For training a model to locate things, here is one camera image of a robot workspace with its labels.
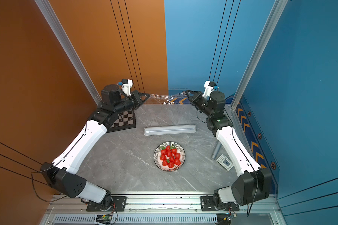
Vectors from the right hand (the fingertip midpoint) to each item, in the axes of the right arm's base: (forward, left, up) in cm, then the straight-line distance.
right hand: (185, 91), depth 69 cm
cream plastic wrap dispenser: (0, +9, -33) cm, 34 cm away
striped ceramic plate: (-15, +17, -39) cm, 45 cm away
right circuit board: (-47, -22, -41) cm, 66 cm away
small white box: (-20, -26, -41) cm, 52 cm away
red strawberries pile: (-18, +8, -38) cm, 43 cm away
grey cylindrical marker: (-12, -21, -40) cm, 47 cm away
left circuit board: (-48, +41, -43) cm, 76 cm away
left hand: (-2, +17, 0) cm, 17 cm away
